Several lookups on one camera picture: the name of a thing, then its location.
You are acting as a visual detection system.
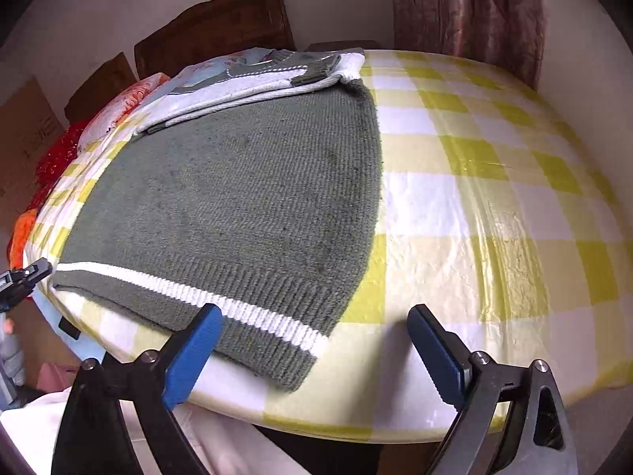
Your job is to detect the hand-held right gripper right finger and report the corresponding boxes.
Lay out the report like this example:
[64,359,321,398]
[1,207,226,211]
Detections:
[407,304,579,475]

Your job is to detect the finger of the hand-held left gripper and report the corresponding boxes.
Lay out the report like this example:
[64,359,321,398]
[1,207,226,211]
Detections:
[15,257,53,288]

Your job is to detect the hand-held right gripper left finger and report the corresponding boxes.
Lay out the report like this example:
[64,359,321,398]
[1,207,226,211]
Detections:
[49,303,223,475]

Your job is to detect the green knit sweater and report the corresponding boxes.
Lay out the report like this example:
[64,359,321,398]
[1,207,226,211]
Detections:
[52,47,384,394]

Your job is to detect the orange cloth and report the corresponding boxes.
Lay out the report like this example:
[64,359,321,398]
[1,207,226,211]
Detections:
[7,208,40,268]

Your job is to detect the person's white pants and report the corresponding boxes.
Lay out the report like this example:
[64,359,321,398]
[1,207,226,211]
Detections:
[0,386,307,475]

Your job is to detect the red floral blanket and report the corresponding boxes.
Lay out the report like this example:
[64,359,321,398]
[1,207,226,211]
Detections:
[34,121,92,194]

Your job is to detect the cardboard box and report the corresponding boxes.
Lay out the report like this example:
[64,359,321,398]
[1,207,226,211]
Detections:
[0,76,65,238]

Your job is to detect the yellow checked bed sheet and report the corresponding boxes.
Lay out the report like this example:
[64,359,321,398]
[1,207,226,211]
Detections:
[22,49,633,443]

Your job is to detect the pink floral pillow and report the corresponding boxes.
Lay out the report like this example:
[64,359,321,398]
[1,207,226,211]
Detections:
[79,72,171,152]

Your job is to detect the small wooden headboard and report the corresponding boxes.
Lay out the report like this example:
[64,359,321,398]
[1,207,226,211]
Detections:
[64,53,138,124]

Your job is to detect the blue floral pillow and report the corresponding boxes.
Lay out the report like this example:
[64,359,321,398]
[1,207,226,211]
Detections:
[168,47,278,97]

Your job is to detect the large wooden headboard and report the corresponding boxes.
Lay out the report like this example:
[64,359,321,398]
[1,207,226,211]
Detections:
[133,0,298,80]

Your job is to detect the pink floral curtain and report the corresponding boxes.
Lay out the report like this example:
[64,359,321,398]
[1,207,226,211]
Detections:
[388,0,547,92]

